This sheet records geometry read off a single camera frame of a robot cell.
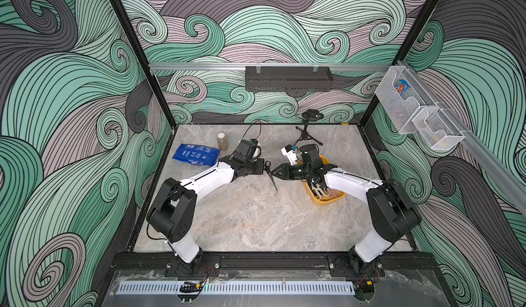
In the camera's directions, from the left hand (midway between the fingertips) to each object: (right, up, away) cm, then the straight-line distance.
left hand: (264, 163), depth 88 cm
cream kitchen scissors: (+25, -12, +1) cm, 28 cm away
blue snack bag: (-32, +3, +15) cm, 36 cm away
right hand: (+5, -4, -1) cm, 6 cm away
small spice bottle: (-21, +9, +15) cm, 28 cm away
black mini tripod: (+20, +22, +2) cm, 30 cm away
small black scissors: (+1, -2, -1) cm, 2 cm away
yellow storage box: (+31, -15, +1) cm, 35 cm away
